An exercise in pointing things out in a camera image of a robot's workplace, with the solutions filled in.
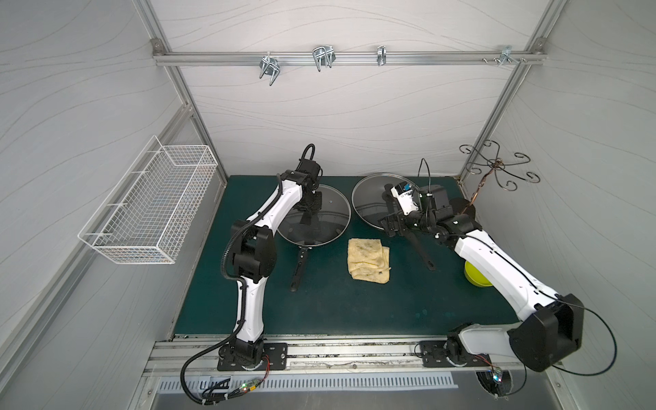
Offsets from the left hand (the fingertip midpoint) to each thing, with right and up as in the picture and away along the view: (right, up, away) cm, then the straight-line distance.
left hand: (315, 207), depth 95 cm
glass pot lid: (+7, +1, +6) cm, 9 cm away
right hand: (+26, -2, -14) cm, 29 cm away
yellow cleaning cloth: (+20, -20, -2) cm, 28 cm away
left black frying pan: (+2, -9, +6) cm, 12 cm away
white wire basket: (-44, -2, -26) cm, 51 cm away
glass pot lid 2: (+21, +4, +13) cm, 25 cm away
